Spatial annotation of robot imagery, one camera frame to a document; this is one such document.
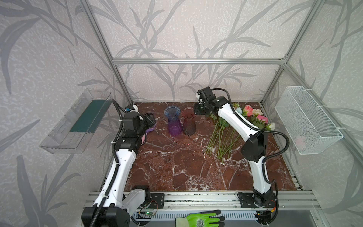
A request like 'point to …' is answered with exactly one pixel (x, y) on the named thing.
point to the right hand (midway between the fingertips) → (193, 109)
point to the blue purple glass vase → (174, 123)
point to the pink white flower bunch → (225, 137)
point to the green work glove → (203, 219)
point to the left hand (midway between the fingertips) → (151, 115)
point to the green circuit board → (149, 213)
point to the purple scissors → (151, 129)
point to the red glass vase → (189, 124)
